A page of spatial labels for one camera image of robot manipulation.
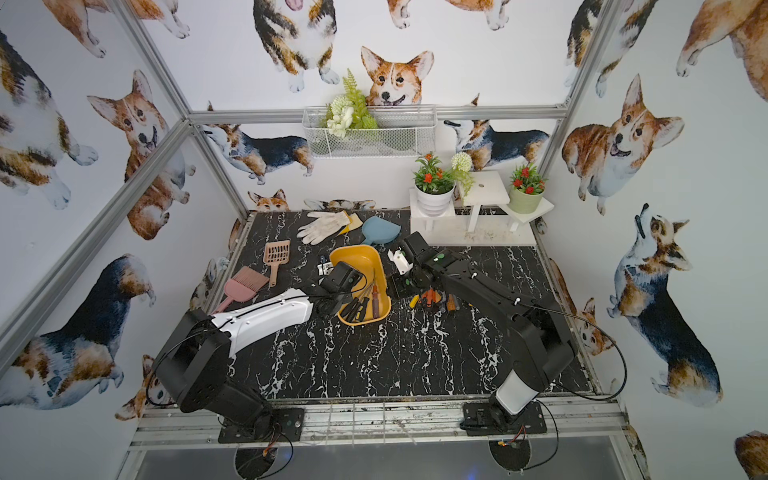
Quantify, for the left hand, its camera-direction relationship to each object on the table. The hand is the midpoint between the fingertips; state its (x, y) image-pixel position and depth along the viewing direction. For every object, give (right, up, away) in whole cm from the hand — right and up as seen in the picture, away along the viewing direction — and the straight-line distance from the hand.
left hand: (341, 282), depth 90 cm
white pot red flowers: (+28, +28, -2) cm, 39 cm away
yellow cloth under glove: (-1, +19, +27) cm, 33 cm away
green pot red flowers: (+57, +28, +2) cm, 63 cm away
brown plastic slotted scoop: (-28, +7, +19) cm, 35 cm away
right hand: (+15, -1, -7) cm, 17 cm away
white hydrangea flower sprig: (+36, +35, -2) cm, 50 cm away
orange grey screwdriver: (+29, -5, +2) cm, 30 cm away
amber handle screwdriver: (+34, -7, +2) cm, 34 cm away
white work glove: (-11, +18, +24) cm, 32 cm away
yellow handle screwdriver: (+22, -7, +4) cm, 24 cm away
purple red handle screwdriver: (+10, -6, +4) cm, 12 cm away
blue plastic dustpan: (+8, +16, +27) cm, 33 cm away
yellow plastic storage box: (+9, -7, +3) cm, 12 cm away
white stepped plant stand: (+52, +19, +23) cm, 60 cm away
